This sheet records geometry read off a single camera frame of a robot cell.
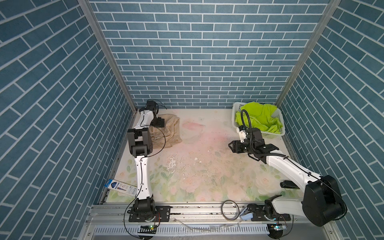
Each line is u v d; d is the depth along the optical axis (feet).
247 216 2.36
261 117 3.65
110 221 2.38
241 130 2.55
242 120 2.45
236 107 3.68
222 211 2.43
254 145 2.15
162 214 2.41
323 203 1.36
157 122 3.27
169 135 3.28
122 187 2.65
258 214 2.41
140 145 2.20
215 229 2.31
